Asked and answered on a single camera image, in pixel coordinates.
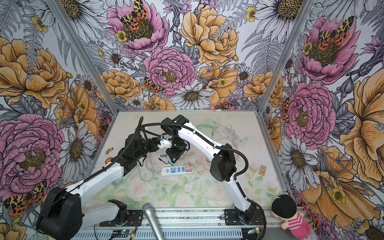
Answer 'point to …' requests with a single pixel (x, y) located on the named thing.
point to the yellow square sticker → (262, 170)
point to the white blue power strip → (173, 170)
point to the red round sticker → (108, 159)
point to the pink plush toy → (284, 207)
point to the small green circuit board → (125, 231)
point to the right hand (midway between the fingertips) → (178, 162)
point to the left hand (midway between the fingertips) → (159, 143)
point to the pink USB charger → (188, 168)
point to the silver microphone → (148, 210)
